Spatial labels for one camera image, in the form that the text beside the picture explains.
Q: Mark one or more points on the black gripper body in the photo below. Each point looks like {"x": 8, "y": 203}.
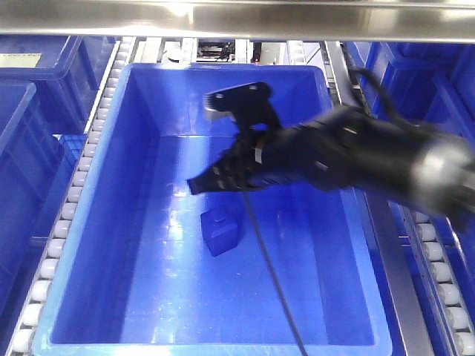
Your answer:
{"x": 319, "y": 152}

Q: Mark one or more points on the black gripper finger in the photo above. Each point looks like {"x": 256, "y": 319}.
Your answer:
{"x": 241, "y": 154}
{"x": 226, "y": 181}

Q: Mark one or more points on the small blue plastic box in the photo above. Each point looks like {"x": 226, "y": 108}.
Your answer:
{"x": 220, "y": 233}

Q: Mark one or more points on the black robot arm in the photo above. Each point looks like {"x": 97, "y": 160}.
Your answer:
{"x": 438, "y": 167}

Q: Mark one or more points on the large blue plastic bin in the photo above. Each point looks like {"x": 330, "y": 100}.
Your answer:
{"x": 148, "y": 222}

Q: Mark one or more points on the black electronic device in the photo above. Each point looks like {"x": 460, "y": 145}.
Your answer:
{"x": 211, "y": 52}

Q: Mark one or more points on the steel rack with roller tracks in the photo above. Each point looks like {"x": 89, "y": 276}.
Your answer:
{"x": 222, "y": 22}

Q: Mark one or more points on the row of blue bins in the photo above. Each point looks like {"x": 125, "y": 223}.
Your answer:
{"x": 22, "y": 148}

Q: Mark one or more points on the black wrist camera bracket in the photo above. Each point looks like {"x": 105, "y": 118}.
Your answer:
{"x": 252, "y": 104}

